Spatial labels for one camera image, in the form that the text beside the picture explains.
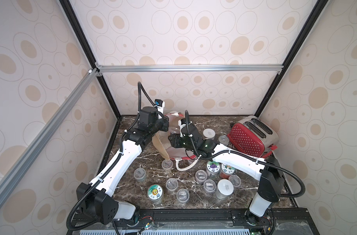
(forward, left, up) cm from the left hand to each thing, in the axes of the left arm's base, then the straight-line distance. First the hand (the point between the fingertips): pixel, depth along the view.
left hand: (171, 115), depth 74 cm
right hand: (-4, -3, -10) cm, 12 cm away
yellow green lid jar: (-31, +8, -25) cm, 41 cm away
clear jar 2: (-31, -6, -28) cm, 42 cm away
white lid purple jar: (-29, -28, -24) cm, 47 cm away
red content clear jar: (-21, -17, -28) cm, 38 cm away
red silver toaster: (-1, -47, -15) cm, 50 cm away
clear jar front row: (-26, -21, -28) cm, 43 cm away
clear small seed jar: (-22, -36, -28) cm, 50 cm away
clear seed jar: (+4, -34, -26) cm, 43 cm away
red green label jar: (-19, -30, -25) cm, 43 cm away
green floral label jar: (-20, +18, -28) cm, 39 cm away
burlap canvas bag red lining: (-17, -7, -13) cm, 23 cm away
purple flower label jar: (-17, -23, -25) cm, 39 cm away
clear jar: (-26, 0, -28) cm, 38 cm away
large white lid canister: (+7, -24, -24) cm, 34 cm away
